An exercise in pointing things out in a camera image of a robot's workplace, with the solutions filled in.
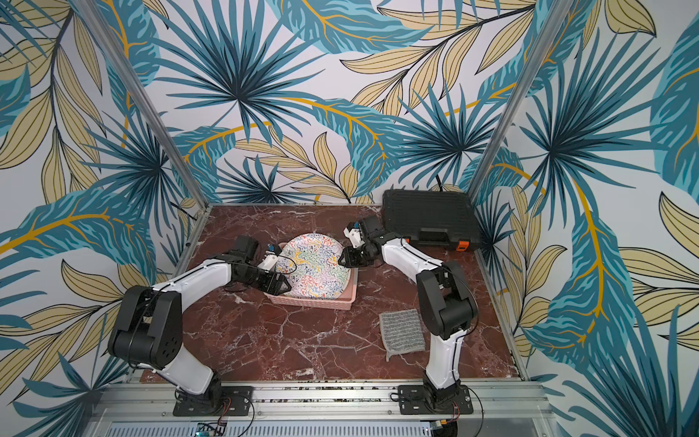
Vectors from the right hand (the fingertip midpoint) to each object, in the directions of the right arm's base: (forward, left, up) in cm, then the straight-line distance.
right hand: (343, 259), depth 93 cm
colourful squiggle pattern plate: (-4, +9, -3) cm, 10 cm away
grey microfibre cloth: (-23, -18, -7) cm, 30 cm away
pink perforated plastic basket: (-15, +1, -2) cm, 15 cm away
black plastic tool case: (+25, -43, -8) cm, 50 cm away
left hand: (-8, +21, -3) cm, 23 cm away
